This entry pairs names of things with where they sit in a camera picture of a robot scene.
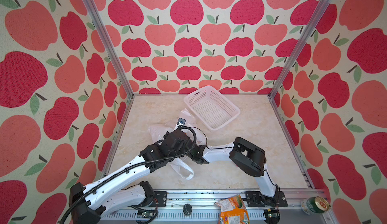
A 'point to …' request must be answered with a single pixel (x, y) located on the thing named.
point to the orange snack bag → (233, 211)
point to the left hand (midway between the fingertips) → (184, 133)
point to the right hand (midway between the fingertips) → (178, 140)
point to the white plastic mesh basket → (214, 109)
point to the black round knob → (187, 209)
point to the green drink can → (316, 204)
